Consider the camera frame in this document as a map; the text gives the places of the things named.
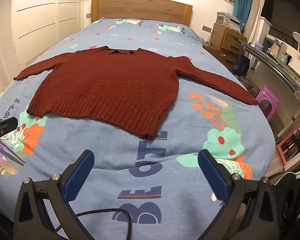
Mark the grey printer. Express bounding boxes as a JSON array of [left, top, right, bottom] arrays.
[[216, 11, 244, 32]]

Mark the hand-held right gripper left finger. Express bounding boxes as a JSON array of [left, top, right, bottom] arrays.
[[13, 149, 95, 240]]

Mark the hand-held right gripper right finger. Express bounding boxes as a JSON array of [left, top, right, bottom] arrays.
[[198, 149, 288, 240]]

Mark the white wardrobe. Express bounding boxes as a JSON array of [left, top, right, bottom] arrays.
[[0, 0, 90, 103]]

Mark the grey desk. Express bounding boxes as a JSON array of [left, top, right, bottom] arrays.
[[239, 39, 300, 140]]

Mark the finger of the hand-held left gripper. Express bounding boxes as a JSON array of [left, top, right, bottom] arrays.
[[0, 116, 18, 156]]

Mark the black cable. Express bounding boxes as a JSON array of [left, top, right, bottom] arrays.
[[54, 209, 134, 240]]

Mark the purple plastic stool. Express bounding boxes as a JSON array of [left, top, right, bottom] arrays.
[[254, 84, 280, 122]]

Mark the bed with blue patterned cover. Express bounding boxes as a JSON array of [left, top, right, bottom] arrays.
[[0, 17, 277, 240]]

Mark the navy tote bag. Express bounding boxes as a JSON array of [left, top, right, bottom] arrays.
[[234, 52, 252, 77]]

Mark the dark red knitted sweater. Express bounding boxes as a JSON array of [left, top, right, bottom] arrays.
[[14, 45, 259, 140]]

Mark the wooden headboard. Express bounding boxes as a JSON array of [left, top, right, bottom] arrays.
[[91, 0, 193, 27]]

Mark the wooden drawer cabinet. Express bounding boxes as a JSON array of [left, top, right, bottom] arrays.
[[204, 23, 248, 72]]

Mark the pink storage rack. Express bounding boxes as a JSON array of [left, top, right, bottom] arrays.
[[276, 130, 300, 170]]

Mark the white desk lamp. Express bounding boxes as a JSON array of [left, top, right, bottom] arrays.
[[292, 31, 300, 55]]

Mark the long teal curtain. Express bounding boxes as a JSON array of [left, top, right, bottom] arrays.
[[234, 0, 252, 33]]

